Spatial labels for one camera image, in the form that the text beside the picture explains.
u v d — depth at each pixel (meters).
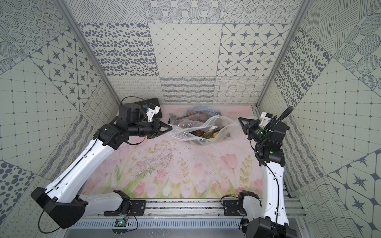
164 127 0.65
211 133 0.81
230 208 0.75
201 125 0.62
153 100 1.21
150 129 0.58
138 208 0.74
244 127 0.63
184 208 0.76
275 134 0.51
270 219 0.38
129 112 0.51
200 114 1.08
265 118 0.65
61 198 0.38
